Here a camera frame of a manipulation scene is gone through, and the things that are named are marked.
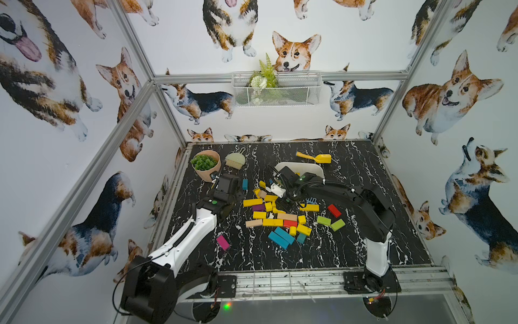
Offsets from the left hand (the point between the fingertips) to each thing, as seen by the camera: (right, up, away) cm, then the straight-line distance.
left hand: (240, 187), depth 85 cm
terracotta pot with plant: (-18, +11, +12) cm, 24 cm away
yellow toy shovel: (+40, +12, +28) cm, 50 cm away
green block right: (+42, -17, +2) cm, 45 cm away
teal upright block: (0, 0, +17) cm, 17 cm away
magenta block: (-7, -23, -1) cm, 24 cm away
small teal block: (+26, -21, -2) cm, 33 cm away
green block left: (+37, -16, +4) cm, 40 cm away
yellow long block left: (+4, -9, +10) cm, 14 cm away
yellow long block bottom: (+14, -16, +4) cm, 22 cm away
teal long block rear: (+19, -21, 0) cm, 28 cm away
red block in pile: (+21, -16, +3) cm, 26 cm away
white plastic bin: (+30, +7, +27) cm, 42 cm away
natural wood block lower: (+5, -17, +4) cm, 18 cm away
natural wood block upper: (+21, -14, +5) cm, 26 cm away
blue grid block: (+32, -8, +10) cm, 34 cm away
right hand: (+16, -8, +5) cm, 19 cm away
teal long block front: (+17, -22, -1) cm, 27 cm away
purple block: (+8, -11, +9) cm, 16 cm away
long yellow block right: (+31, -11, +8) cm, 34 cm away
